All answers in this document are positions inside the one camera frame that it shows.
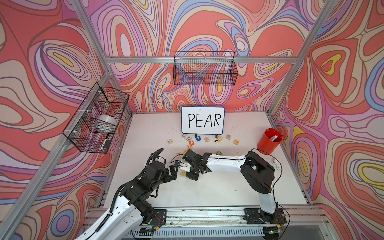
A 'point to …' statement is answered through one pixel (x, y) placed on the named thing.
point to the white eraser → (276, 165)
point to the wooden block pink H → (178, 155)
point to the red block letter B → (191, 143)
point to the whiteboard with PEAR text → (203, 120)
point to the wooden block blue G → (189, 138)
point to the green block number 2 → (218, 153)
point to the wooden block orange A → (236, 142)
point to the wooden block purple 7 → (216, 141)
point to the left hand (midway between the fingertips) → (172, 170)
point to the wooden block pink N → (207, 139)
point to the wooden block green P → (183, 173)
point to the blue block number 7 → (198, 138)
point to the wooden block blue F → (170, 141)
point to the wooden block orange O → (189, 147)
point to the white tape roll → (106, 123)
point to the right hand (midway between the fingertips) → (191, 176)
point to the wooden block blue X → (228, 136)
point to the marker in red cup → (273, 138)
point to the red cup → (269, 141)
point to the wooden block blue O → (183, 136)
